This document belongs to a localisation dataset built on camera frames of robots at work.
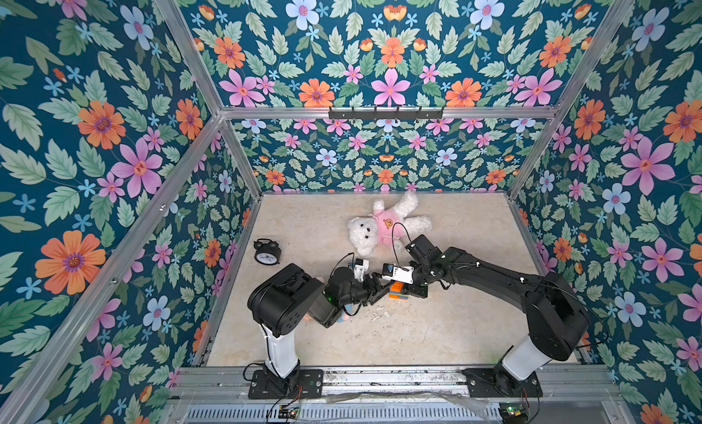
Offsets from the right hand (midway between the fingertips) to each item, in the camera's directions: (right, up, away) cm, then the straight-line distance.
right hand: (404, 281), depth 87 cm
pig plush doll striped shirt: (-19, -9, -8) cm, 22 cm away
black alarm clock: (-47, +9, +6) cm, 48 cm away
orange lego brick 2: (-3, -5, 0) cm, 6 cm away
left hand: (-3, -1, -2) cm, 4 cm away
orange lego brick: (-3, -1, -3) cm, 4 cm away
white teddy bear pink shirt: (-5, +17, +11) cm, 21 cm away
